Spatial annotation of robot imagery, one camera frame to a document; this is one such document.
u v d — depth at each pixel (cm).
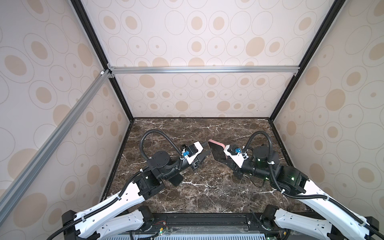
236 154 52
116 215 45
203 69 88
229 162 57
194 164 51
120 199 44
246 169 54
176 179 89
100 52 82
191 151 44
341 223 40
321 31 75
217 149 55
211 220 75
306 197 43
